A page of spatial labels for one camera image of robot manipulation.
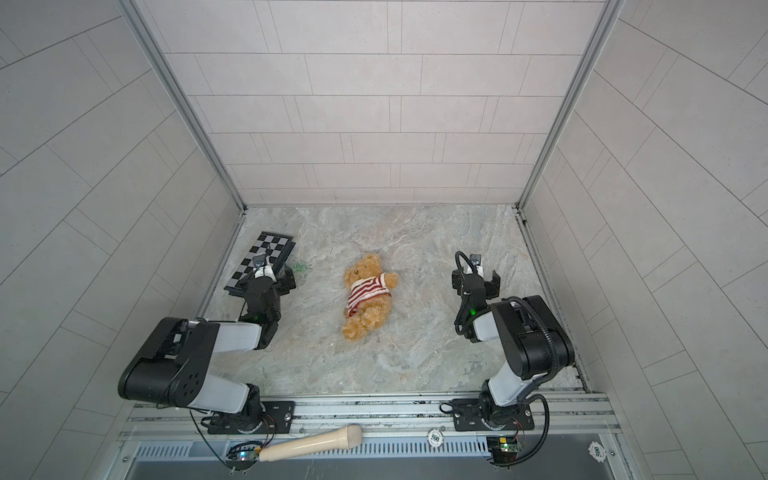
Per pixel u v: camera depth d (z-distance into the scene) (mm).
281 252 989
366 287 843
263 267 746
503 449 678
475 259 787
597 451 667
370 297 811
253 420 640
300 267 984
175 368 437
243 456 642
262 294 668
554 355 428
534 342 455
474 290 695
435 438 688
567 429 693
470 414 711
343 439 654
